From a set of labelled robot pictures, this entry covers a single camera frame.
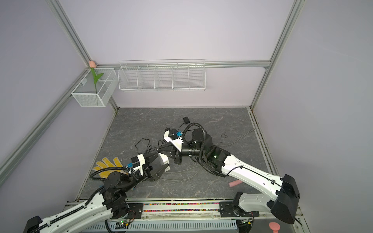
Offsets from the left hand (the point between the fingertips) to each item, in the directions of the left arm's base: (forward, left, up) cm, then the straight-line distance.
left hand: (164, 159), depth 63 cm
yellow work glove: (+12, +41, -27) cm, 51 cm away
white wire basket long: (+61, +4, +3) cm, 61 cm away
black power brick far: (+44, -10, -27) cm, 53 cm away
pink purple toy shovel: (-5, -36, -26) cm, 45 cm away
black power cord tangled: (+24, +20, -28) cm, 42 cm away
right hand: (+1, +2, +5) cm, 5 cm away
